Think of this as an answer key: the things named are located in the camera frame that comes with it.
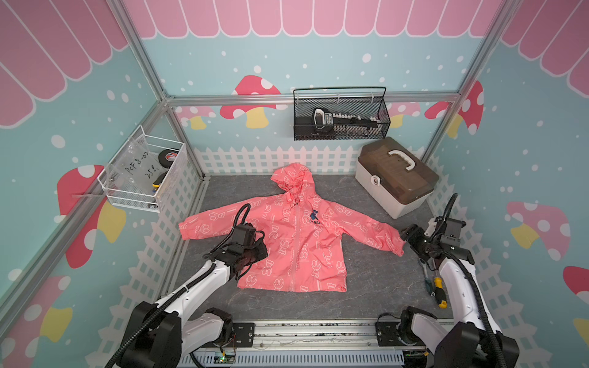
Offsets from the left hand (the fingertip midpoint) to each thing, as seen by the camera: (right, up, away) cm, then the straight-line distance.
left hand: (266, 252), depth 87 cm
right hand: (+52, +8, -3) cm, 52 cm away
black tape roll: (-34, +35, -7) cm, 49 cm away
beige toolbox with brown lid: (+52, +29, +8) cm, 60 cm away
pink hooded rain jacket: (+15, +5, +11) cm, 19 cm away
